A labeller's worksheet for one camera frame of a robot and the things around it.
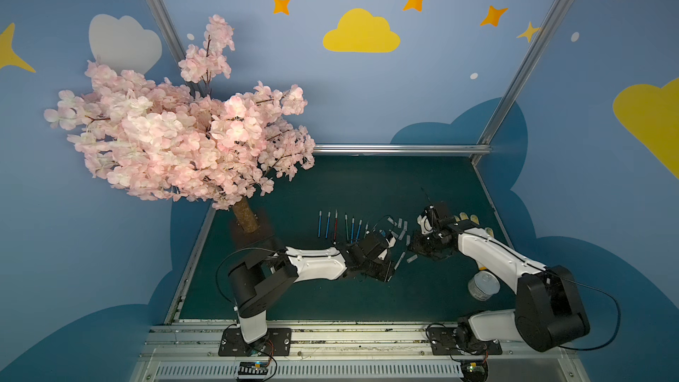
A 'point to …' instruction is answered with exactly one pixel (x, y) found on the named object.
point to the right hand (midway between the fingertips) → (414, 245)
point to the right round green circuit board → (474, 371)
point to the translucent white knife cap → (392, 221)
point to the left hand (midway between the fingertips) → (397, 268)
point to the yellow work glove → (464, 223)
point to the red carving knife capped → (336, 225)
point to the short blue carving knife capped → (359, 230)
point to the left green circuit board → (253, 368)
